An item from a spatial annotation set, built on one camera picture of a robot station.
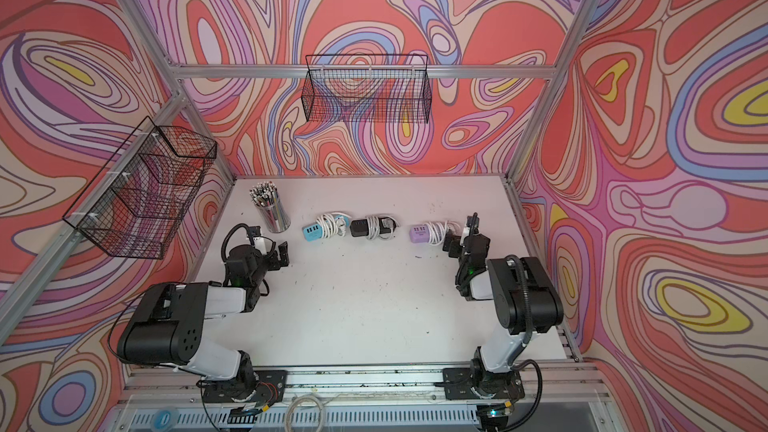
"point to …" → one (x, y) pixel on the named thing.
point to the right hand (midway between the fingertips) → (465, 238)
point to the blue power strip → (329, 226)
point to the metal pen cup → (265, 196)
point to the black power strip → (360, 227)
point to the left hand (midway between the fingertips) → (275, 244)
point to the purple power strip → (436, 232)
